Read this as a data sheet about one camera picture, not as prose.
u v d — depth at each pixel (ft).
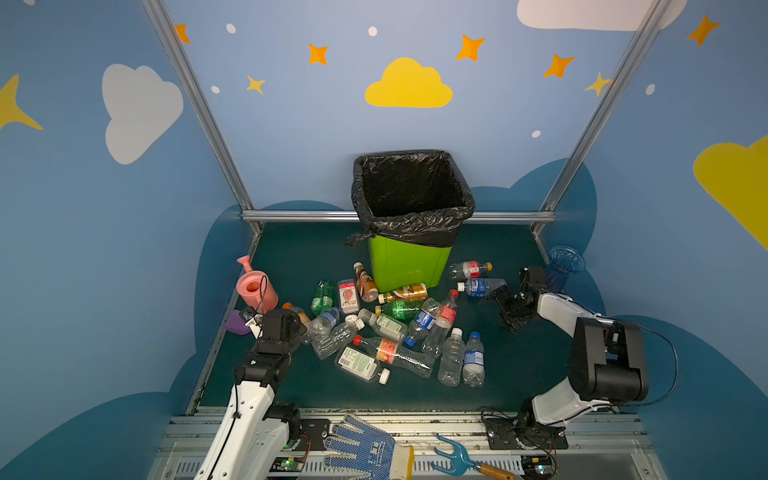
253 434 1.57
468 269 3.41
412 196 3.34
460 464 2.35
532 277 2.51
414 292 3.14
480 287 3.22
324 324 2.91
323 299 3.14
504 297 2.83
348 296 3.14
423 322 2.85
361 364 2.70
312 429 2.47
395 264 3.04
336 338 2.81
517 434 2.40
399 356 2.70
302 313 3.03
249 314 2.21
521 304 2.35
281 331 1.96
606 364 1.51
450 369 2.62
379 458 2.33
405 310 3.09
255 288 2.91
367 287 3.17
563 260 2.91
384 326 2.89
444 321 2.96
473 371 2.67
